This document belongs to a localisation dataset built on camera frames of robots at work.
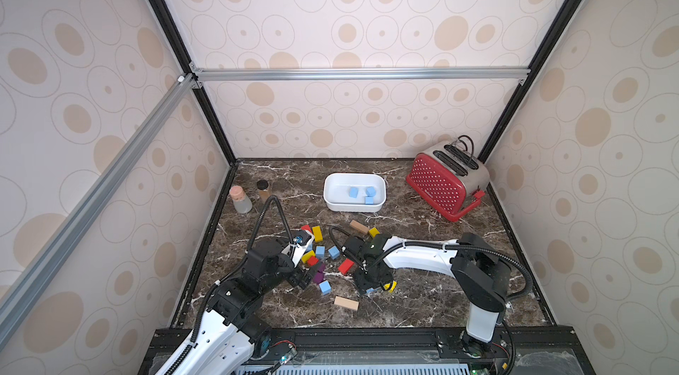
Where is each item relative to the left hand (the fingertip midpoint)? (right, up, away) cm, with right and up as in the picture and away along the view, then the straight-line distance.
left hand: (315, 252), depth 74 cm
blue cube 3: (+18, +13, +31) cm, 38 cm away
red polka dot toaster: (+44, +21, +16) cm, 52 cm away
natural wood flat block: (+9, -17, +7) cm, 21 cm away
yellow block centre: (+19, +1, +23) cm, 30 cm away
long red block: (+9, -8, +13) cm, 17 cm away
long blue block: (+16, -12, +2) cm, 20 cm away
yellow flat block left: (-1, +1, +20) cm, 20 cm away
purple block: (0, -11, +11) cm, 15 cm away
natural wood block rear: (+14, +3, +24) cm, 28 cm away
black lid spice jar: (-23, +16, +26) cm, 38 cm away
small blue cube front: (+19, +16, +33) cm, 41 cm away
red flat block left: (-6, +3, +24) cm, 24 cm away
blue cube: (+2, -13, +8) cm, 15 cm away
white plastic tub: (+5, +18, +35) cm, 40 cm away
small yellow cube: (+23, -13, +8) cm, 28 cm away
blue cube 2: (+12, +16, +34) cm, 39 cm away
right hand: (+18, -13, +12) cm, 25 cm away
